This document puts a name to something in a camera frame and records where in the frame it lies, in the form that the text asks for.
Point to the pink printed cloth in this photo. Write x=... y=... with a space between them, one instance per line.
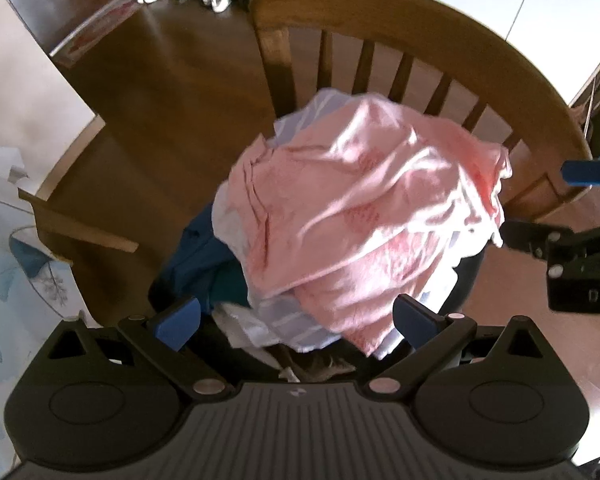
x=360 y=200

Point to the red and white sheet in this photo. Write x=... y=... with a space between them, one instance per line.
x=97 y=25

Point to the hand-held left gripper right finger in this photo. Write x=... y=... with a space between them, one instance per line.
x=415 y=321

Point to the wooden board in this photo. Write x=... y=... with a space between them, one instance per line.
x=75 y=225

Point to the light blue striped cloth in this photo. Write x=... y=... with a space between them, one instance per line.
x=285 y=322

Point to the dark blue garment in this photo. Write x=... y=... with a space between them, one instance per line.
x=195 y=260

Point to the beige cloth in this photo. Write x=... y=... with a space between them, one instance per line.
x=325 y=366

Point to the floral printed tablecloth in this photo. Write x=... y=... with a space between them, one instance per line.
x=15 y=300

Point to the wooden slatted chair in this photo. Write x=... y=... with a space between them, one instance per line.
x=430 y=25

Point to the white crumpled cloth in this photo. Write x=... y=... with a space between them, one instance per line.
x=240 y=327

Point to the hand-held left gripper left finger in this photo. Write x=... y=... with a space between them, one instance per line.
x=177 y=324

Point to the white sheer cloth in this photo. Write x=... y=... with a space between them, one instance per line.
x=292 y=120

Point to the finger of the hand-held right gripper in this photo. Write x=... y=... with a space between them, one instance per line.
x=590 y=172
x=527 y=235

